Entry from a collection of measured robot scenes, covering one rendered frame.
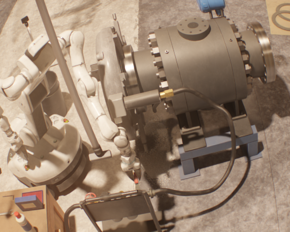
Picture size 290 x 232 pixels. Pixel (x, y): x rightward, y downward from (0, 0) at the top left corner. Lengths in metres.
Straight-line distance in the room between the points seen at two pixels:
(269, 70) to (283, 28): 1.52
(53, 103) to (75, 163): 0.68
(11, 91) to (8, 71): 2.55
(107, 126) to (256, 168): 1.24
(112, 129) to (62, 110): 1.55
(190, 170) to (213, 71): 0.75
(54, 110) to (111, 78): 1.18
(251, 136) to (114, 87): 0.97
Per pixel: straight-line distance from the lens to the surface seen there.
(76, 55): 2.49
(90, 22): 4.98
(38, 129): 3.06
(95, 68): 2.95
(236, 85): 2.87
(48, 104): 3.74
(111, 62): 2.72
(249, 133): 3.05
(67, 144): 3.19
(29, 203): 2.70
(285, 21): 4.56
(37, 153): 3.30
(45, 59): 2.48
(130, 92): 2.86
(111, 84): 2.70
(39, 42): 2.31
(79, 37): 2.48
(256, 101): 3.63
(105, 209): 2.67
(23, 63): 2.34
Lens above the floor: 2.55
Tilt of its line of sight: 44 degrees down
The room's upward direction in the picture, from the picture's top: 18 degrees counter-clockwise
